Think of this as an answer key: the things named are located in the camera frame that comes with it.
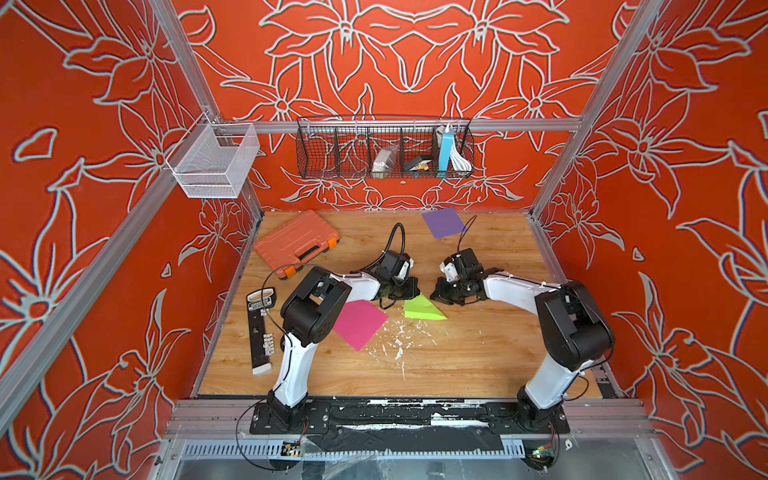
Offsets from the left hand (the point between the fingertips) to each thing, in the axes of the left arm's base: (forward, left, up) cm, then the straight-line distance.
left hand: (422, 290), depth 96 cm
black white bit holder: (-21, +47, 0) cm, 51 cm away
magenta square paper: (-12, +20, -3) cm, 23 cm away
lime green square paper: (-6, 0, 0) cm, 6 cm away
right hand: (-4, 0, +3) cm, 5 cm away
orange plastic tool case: (+11, +47, +5) cm, 49 cm away
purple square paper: (+34, -10, -2) cm, 36 cm away
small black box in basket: (+24, +6, +33) cm, 41 cm away
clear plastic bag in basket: (+26, +15, +31) cm, 43 cm away
